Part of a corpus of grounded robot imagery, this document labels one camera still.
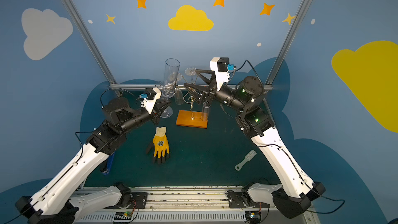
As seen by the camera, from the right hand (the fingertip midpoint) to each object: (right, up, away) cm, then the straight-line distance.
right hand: (194, 77), depth 50 cm
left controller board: (-36, -63, +23) cm, 76 cm away
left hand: (-11, -6, +11) cm, 17 cm away
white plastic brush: (+30, -39, +38) cm, 62 cm away
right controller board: (+27, -63, +23) cm, 73 cm away
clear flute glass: (+5, -13, +41) cm, 43 cm away
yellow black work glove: (-22, -33, +41) cm, 57 cm away
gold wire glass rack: (-5, -17, +54) cm, 57 cm away
